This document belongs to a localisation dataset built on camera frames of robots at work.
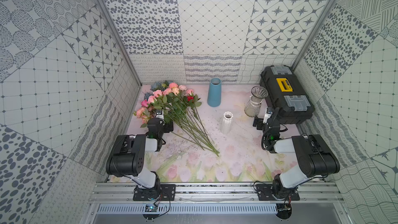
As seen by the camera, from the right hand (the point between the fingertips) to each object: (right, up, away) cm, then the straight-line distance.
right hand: (264, 118), depth 95 cm
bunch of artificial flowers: (-56, +7, +5) cm, 57 cm away
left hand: (-61, -1, 0) cm, 61 cm away
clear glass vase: (-5, +15, -2) cm, 16 cm away
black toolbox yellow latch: (+11, +18, 0) cm, 21 cm away
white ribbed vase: (-26, -1, -11) cm, 28 cm away
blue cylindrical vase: (-31, +14, +9) cm, 35 cm away
